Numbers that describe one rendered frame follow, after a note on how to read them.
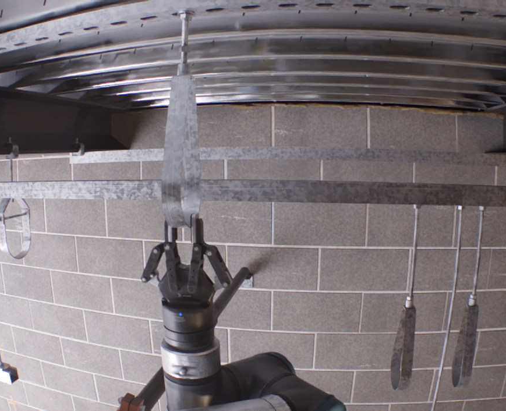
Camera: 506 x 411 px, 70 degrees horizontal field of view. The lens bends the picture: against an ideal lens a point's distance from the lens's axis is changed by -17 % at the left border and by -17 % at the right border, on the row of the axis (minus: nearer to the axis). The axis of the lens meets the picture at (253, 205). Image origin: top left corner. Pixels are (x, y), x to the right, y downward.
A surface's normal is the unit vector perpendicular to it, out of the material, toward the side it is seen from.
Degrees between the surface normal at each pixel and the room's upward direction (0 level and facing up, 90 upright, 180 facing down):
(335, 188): 90
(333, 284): 90
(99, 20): 90
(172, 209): 117
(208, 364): 90
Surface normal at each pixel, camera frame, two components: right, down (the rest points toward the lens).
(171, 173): -0.11, -0.16
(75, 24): -0.18, 0.12
